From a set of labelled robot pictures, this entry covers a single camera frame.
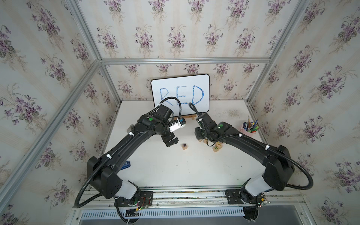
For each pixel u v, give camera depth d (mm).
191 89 974
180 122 673
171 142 675
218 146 905
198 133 734
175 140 675
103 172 391
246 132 889
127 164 833
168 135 675
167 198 748
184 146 905
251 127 905
